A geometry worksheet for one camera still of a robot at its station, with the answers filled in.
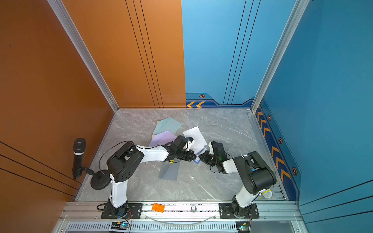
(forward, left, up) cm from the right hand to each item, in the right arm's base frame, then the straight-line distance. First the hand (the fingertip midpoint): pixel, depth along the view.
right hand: (199, 156), depth 93 cm
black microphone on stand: (-16, +57, +2) cm, 59 cm away
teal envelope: (+28, +22, 0) cm, 36 cm away
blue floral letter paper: (-3, +1, 0) cm, 3 cm away
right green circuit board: (-36, -21, -3) cm, 42 cm away
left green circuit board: (-37, +40, -1) cm, 54 cm away
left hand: (0, +1, +1) cm, 1 cm away
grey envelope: (-9, +18, -1) cm, 20 cm away
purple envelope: (+14, +25, 0) cm, 29 cm away
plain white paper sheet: (+17, +2, 0) cm, 17 cm away
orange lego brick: (-29, +21, 0) cm, 36 cm away
